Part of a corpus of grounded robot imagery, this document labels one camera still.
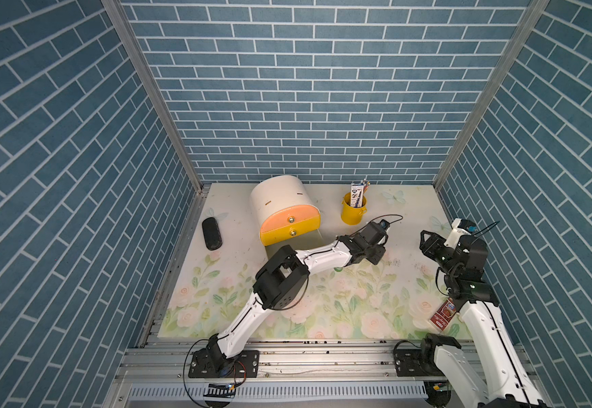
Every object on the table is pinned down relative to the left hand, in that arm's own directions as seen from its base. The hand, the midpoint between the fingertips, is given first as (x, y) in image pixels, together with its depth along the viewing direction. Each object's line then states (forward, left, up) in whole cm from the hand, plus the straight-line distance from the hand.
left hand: (385, 250), depth 93 cm
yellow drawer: (+3, +35, +8) cm, 36 cm away
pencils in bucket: (+22, +6, +12) cm, 26 cm away
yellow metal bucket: (+17, +11, 0) cm, 20 cm away
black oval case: (+10, +67, -5) cm, 68 cm away
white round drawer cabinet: (+13, +42, +16) cm, 47 cm away
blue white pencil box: (+20, +9, +9) cm, 23 cm away
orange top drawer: (+4, +36, +16) cm, 39 cm away
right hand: (-4, -10, +16) cm, 19 cm away
